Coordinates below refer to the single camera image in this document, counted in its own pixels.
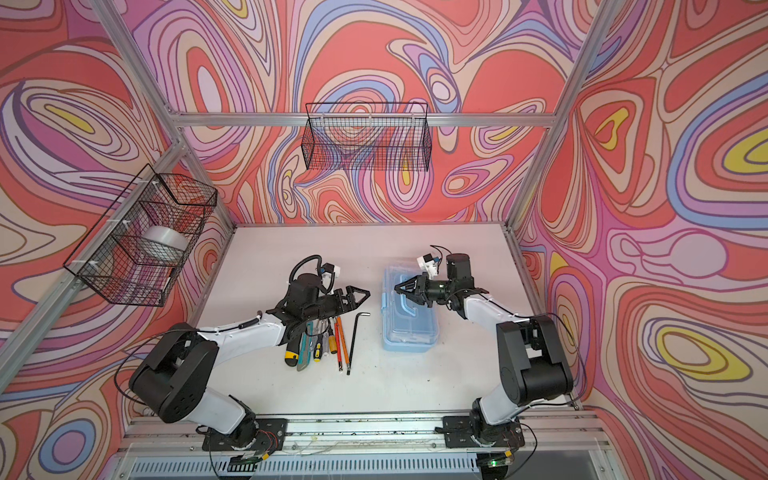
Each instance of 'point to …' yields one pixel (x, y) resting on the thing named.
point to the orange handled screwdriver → (332, 341)
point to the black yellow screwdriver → (318, 348)
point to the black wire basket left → (133, 252)
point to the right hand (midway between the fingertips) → (399, 294)
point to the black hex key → (362, 313)
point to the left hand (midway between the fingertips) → (366, 296)
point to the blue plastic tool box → (408, 326)
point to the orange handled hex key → (343, 341)
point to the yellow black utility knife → (292, 351)
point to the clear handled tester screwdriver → (325, 341)
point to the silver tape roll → (167, 236)
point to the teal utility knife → (307, 344)
